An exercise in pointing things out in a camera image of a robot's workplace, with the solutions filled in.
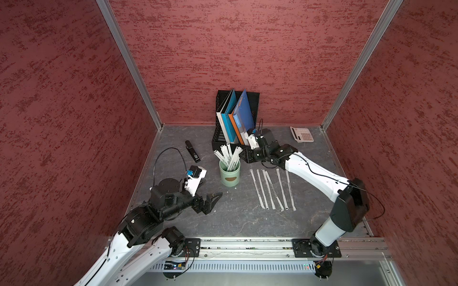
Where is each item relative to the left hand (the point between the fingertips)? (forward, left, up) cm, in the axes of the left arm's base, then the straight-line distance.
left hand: (211, 192), depth 64 cm
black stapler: (+37, +17, -25) cm, 48 cm away
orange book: (+37, -8, 0) cm, 38 cm away
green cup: (+15, -6, -17) cm, 24 cm away
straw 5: (+7, -34, -25) cm, 43 cm away
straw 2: (+13, -24, -26) cm, 37 cm away
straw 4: (+8, -31, -26) cm, 41 cm away
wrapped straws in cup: (+22, -6, -12) cm, 26 cm away
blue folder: (+43, -13, -1) cm, 45 cm away
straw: (+13, -20, -25) cm, 35 cm away
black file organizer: (+45, +2, -22) cm, 50 cm away
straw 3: (+13, -27, -26) cm, 39 cm away
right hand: (+20, -12, -7) cm, 24 cm away
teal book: (+38, -4, +3) cm, 39 cm away
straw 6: (+12, -39, -26) cm, 48 cm away
